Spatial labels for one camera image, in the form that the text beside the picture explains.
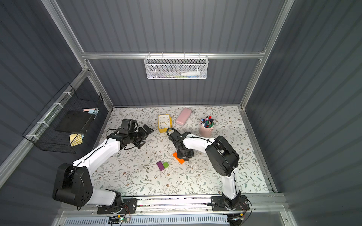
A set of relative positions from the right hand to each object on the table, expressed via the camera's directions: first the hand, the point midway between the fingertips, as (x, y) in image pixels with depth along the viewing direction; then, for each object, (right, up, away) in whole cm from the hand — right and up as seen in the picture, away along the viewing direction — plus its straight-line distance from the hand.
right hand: (184, 158), depth 91 cm
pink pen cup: (+15, +20, +3) cm, 25 cm away
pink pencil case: (0, +27, +20) cm, 34 cm away
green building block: (-11, -4, -3) cm, 12 cm away
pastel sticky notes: (-52, +30, -12) cm, 61 cm away
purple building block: (-15, -4, -4) cm, 16 cm away
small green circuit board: (-31, -25, -21) cm, 45 cm away
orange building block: (-6, +1, +2) cm, 6 cm away
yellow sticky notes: (-47, +17, -30) cm, 59 cm away
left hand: (-19, +16, -6) cm, 25 cm away
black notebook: (-58, +24, -16) cm, 64 cm away
